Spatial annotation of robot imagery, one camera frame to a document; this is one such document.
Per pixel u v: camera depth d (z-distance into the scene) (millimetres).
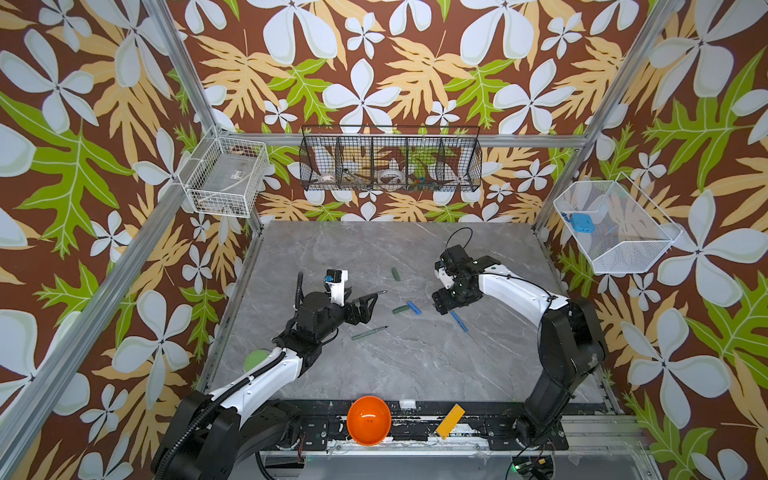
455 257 738
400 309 982
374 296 777
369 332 920
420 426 765
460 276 674
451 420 766
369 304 761
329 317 664
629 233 784
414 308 975
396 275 1049
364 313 731
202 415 406
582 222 861
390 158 968
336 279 706
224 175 862
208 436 401
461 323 937
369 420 760
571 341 474
